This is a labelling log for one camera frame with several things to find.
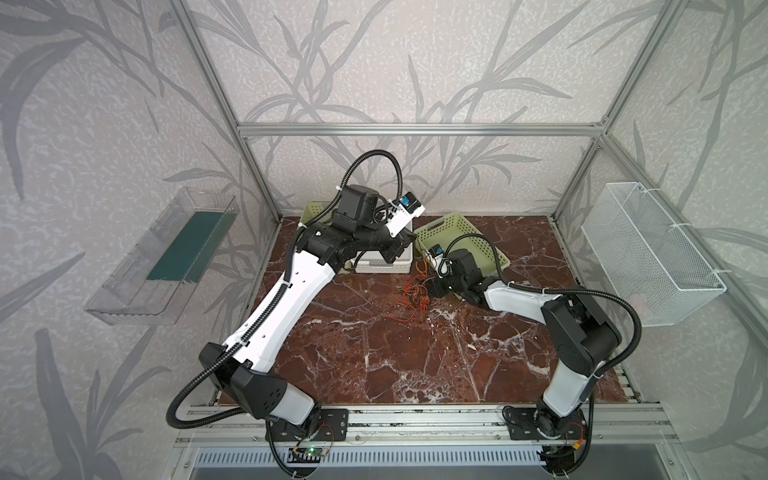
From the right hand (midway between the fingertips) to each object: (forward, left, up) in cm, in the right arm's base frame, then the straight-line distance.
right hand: (430, 267), depth 95 cm
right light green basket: (+22, -10, -8) cm, 26 cm away
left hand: (-8, +5, +28) cm, 29 cm away
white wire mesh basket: (-19, -46, +27) cm, 56 cm away
